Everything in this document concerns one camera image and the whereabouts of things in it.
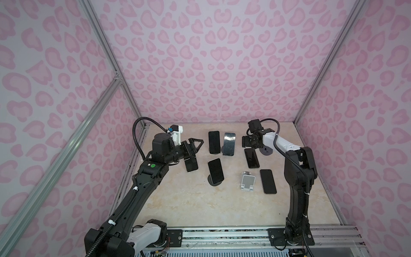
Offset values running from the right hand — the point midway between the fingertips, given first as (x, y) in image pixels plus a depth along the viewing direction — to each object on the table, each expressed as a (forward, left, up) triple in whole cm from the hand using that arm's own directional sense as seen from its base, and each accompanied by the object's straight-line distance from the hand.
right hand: (249, 142), depth 101 cm
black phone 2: (-2, +22, +4) cm, 23 cm away
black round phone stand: (-22, +24, -7) cm, 34 cm away
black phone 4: (-24, -9, -7) cm, 27 cm away
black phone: (-15, +35, -1) cm, 38 cm away
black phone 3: (-23, +21, +6) cm, 32 cm away
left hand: (-18, +28, +24) cm, 42 cm away
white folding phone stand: (-26, +4, -1) cm, 26 cm away
